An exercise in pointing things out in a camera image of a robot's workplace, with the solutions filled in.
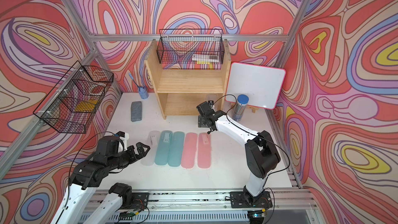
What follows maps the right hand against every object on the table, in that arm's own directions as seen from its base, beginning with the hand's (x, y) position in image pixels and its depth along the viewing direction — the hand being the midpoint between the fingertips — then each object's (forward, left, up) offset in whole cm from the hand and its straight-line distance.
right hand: (210, 124), depth 90 cm
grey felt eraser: (+17, +50, -5) cm, 53 cm away
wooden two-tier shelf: (+10, +16, +19) cm, 26 cm away
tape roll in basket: (+15, +64, +17) cm, 68 cm away
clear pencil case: (+22, -2, 0) cm, 22 cm away
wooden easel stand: (+16, -31, -6) cm, 36 cm away
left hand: (-19, +32, +9) cm, 39 cm away
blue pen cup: (+32, +47, -1) cm, 57 cm away
